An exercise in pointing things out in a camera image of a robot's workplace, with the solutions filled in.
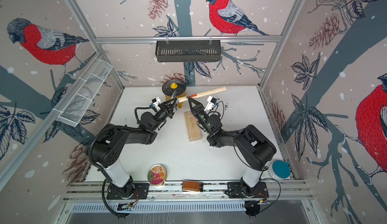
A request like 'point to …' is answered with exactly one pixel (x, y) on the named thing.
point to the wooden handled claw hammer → (182, 99)
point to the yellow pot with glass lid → (170, 86)
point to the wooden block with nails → (193, 129)
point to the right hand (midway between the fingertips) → (189, 99)
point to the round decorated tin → (157, 174)
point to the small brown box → (192, 185)
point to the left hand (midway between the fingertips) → (179, 98)
